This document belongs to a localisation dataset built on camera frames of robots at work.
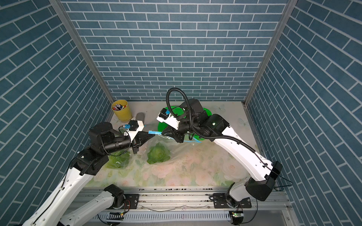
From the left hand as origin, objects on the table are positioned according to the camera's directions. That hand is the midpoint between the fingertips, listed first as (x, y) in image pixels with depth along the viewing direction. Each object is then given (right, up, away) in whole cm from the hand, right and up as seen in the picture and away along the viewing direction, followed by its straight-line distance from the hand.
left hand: (156, 135), depth 60 cm
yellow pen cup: (-35, +14, +41) cm, 55 cm away
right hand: (+4, +2, +1) cm, 5 cm away
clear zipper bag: (-23, -20, +26) cm, 40 cm away
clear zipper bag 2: (+14, -19, +30) cm, 38 cm away
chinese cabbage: (-3, -13, +17) cm, 22 cm away
